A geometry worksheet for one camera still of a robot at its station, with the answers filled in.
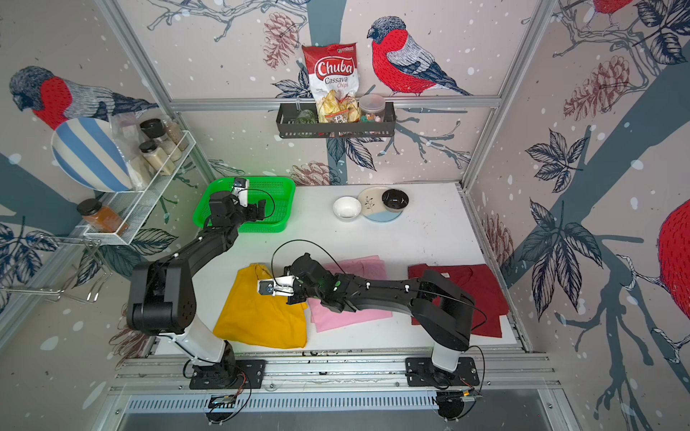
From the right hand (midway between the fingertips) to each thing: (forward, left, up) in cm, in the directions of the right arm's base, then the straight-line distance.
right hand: (277, 275), depth 77 cm
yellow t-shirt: (-9, +7, -15) cm, 18 cm away
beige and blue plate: (+41, -29, -15) cm, 52 cm away
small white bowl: (+37, -18, -12) cm, 43 cm away
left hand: (+29, +14, +5) cm, 33 cm away
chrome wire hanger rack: (-10, +43, +21) cm, 49 cm away
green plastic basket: (+41, +11, -8) cm, 44 cm away
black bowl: (+41, -38, -12) cm, 57 cm away
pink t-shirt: (-7, -13, -15) cm, 22 cm away
